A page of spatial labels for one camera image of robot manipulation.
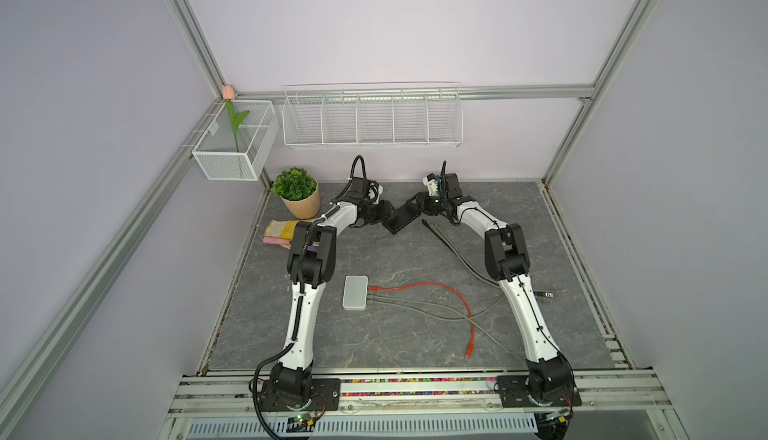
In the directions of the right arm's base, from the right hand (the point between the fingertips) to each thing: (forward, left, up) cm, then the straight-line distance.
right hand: (410, 205), depth 111 cm
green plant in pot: (-3, +38, +11) cm, 40 cm away
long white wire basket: (+15, +12, +29) cm, 35 cm away
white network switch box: (-35, +17, 0) cm, 39 cm away
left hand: (-6, +5, +2) cm, 8 cm away
